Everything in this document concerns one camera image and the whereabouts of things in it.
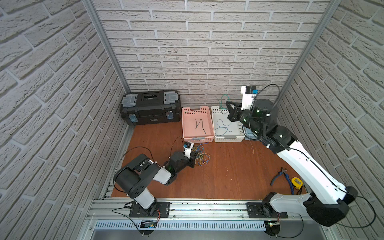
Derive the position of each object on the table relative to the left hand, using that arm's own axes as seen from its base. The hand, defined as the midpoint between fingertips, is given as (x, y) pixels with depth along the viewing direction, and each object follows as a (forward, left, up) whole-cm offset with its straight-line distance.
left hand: (199, 151), depth 88 cm
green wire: (+24, +1, -5) cm, 24 cm away
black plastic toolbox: (+29, +31, +9) cm, 44 cm away
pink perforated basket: (+25, +7, -5) cm, 26 cm away
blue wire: (+21, -20, -4) cm, 29 cm away
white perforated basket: (+19, -19, -4) cm, 27 cm away
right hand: (+5, -11, +36) cm, 38 cm away
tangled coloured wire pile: (-2, -1, -5) cm, 5 cm away
